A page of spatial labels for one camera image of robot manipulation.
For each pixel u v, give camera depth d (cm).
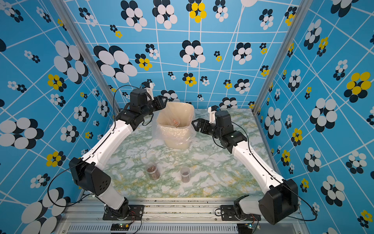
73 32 76
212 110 69
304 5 68
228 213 73
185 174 76
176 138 76
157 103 68
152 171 80
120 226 72
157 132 80
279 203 46
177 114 92
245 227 71
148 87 68
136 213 73
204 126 66
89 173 42
